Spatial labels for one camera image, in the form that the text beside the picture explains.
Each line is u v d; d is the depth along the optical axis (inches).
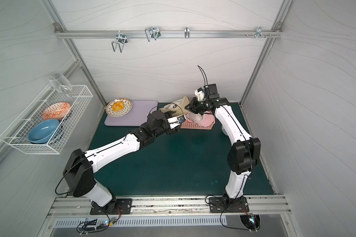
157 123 23.7
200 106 28.9
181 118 26.0
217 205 28.9
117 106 45.1
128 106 46.3
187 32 30.8
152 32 30.0
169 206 29.4
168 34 30.7
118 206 28.6
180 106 34.5
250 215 28.2
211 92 26.1
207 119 39.7
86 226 27.1
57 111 27.9
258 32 30.1
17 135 22.1
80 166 16.7
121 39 30.9
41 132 24.2
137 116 46.9
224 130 39.1
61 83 28.9
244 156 18.8
